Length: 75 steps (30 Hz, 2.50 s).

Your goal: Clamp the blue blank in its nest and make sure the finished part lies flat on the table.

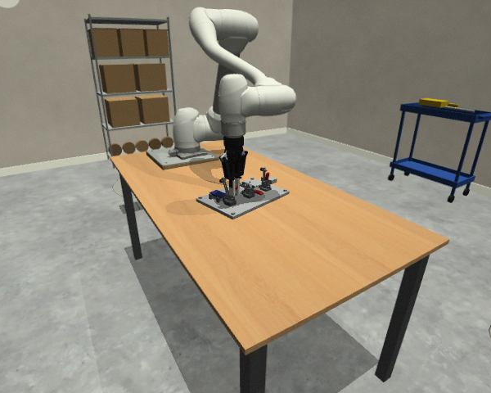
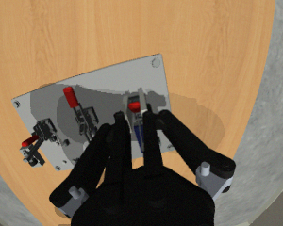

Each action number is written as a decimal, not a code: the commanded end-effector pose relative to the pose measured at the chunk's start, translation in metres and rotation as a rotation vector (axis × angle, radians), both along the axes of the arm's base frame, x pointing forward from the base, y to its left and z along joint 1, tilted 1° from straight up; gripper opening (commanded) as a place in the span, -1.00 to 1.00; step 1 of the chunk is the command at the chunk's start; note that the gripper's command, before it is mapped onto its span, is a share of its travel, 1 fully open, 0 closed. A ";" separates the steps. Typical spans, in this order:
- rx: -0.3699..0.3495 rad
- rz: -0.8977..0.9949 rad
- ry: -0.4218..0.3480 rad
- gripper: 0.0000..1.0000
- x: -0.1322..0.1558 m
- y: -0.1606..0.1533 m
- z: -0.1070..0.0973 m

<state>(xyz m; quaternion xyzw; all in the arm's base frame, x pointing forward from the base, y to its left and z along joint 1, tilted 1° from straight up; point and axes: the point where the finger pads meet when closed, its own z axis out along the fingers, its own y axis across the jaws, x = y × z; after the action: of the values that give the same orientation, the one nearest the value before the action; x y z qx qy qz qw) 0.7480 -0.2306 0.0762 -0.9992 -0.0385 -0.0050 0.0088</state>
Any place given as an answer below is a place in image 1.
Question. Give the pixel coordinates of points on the blue rectangular plate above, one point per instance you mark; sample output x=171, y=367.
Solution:
x=217, y=193

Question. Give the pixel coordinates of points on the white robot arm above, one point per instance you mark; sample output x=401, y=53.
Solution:
x=234, y=99

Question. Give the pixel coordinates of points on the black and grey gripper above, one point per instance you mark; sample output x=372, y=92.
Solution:
x=233, y=162

